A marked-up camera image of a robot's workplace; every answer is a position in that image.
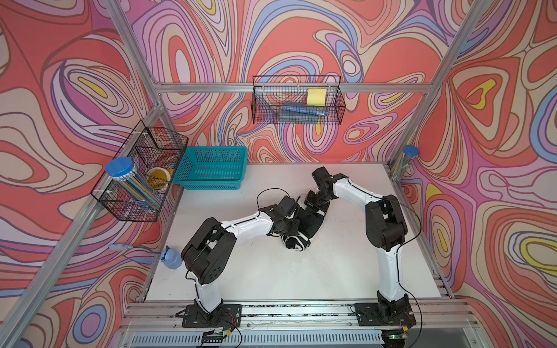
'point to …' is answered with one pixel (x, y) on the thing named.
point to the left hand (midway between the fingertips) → (298, 230)
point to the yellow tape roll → (158, 177)
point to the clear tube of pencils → (410, 152)
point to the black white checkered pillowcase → (310, 222)
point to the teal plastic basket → (212, 168)
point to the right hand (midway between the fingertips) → (306, 213)
